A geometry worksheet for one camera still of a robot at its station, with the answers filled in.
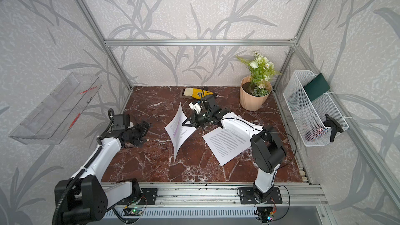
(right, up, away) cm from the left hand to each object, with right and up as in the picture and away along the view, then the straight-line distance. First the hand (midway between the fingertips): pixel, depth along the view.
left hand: (151, 128), depth 85 cm
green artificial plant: (+63, +33, +4) cm, 71 cm away
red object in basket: (+76, +1, -22) cm, 79 cm away
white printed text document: (+42, -10, +6) cm, 44 cm away
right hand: (+19, +3, -7) cm, 20 cm away
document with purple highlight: (+13, -3, +6) cm, 14 cm away
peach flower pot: (+58, +14, +13) cm, 61 cm away
